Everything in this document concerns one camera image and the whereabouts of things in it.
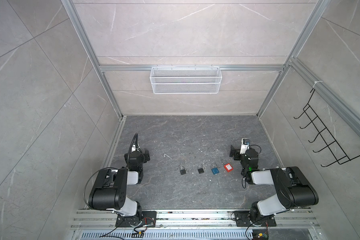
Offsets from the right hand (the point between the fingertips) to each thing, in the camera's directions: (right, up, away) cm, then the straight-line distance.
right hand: (239, 144), depth 94 cm
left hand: (-66, -2, -1) cm, 66 cm away
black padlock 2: (-25, -15, -3) cm, 30 cm away
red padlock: (-9, -13, -3) cm, 16 cm away
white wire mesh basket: (-35, +44, +7) cm, 57 cm away
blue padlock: (-16, -15, -3) cm, 22 cm away
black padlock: (-36, -16, -3) cm, 40 cm away
